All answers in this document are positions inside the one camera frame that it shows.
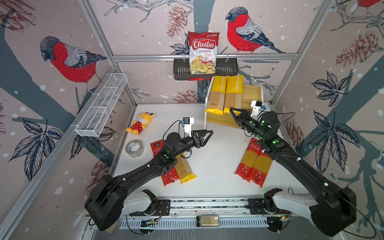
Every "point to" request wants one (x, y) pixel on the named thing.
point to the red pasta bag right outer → (260, 168)
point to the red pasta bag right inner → (249, 158)
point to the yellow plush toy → (143, 119)
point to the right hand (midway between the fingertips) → (226, 113)
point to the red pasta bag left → (171, 175)
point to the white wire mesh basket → (93, 122)
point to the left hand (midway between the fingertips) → (210, 133)
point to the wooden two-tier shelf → (250, 93)
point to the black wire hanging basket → (224, 67)
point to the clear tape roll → (134, 148)
